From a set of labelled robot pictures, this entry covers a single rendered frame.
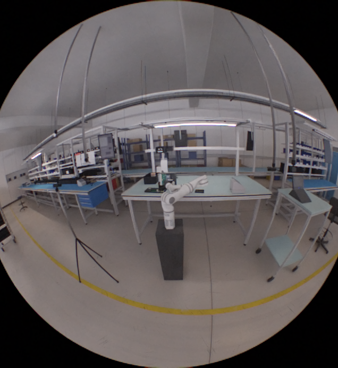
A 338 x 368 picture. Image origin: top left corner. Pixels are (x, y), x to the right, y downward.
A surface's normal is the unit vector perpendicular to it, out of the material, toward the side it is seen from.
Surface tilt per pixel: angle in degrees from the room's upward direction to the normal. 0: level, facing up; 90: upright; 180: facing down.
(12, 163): 90
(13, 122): 90
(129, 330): 0
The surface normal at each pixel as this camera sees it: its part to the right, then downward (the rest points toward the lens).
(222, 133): -0.16, 0.30
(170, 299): -0.07, -0.95
